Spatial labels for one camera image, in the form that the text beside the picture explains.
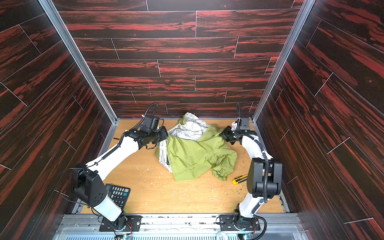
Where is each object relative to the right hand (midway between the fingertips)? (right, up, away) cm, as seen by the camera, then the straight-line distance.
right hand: (222, 133), depth 92 cm
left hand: (-32, 0, -7) cm, 33 cm away
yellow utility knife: (+10, -28, -4) cm, 29 cm away
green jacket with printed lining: (-18, -10, +2) cm, 21 cm away
